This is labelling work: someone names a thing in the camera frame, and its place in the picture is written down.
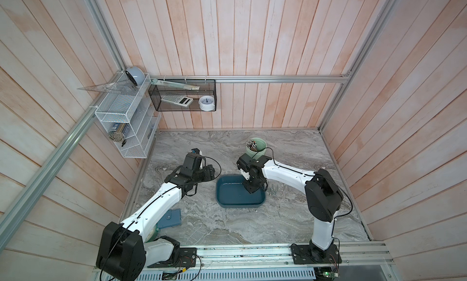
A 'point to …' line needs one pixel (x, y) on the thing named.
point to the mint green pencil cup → (261, 147)
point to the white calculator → (178, 100)
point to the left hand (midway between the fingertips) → (208, 173)
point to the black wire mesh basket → (157, 91)
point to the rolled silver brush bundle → (117, 132)
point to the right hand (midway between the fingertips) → (251, 186)
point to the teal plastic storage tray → (230, 193)
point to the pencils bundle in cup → (252, 145)
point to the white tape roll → (207, 103)
